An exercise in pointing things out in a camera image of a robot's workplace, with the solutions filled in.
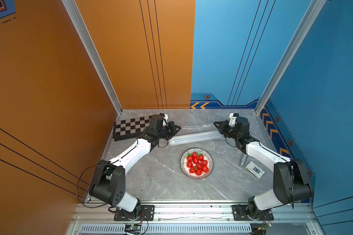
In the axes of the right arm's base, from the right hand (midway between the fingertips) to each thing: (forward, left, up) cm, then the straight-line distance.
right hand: (213, 122), depth 87 cm
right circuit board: (-49, -21, -20) cm, 57 cm away
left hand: (-4, +19, +2) cm, 19 cm away
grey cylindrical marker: (-15, -20, -19) cm, 31 cm away
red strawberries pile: (-18, +11, -17) cm, 27 cm away
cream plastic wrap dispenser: (-4, +15, -10) cm, 18 cm away
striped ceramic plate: (-22, +17, -18) cm, 33 cm away
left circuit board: (-50, +42, -22) cm, 69 cm away
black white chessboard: (+8, +57, -16) cm, 60 cm away
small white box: (-21, -25, -19) cm, 38 cm away
